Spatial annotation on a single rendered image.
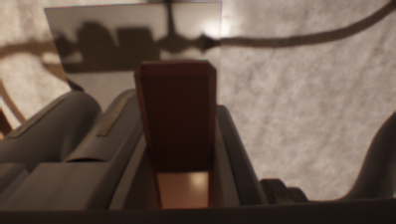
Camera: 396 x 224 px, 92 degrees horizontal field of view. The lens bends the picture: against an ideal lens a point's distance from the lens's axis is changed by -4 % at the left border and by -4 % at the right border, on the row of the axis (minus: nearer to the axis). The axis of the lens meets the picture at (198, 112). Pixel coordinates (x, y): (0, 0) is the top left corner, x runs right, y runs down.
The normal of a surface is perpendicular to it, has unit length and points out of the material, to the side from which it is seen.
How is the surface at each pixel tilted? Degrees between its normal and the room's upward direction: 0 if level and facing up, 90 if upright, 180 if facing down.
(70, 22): 0
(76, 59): 0
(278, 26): 0
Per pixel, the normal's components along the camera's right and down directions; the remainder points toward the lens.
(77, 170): -0.02, -0.87
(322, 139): 0.03, 0.49
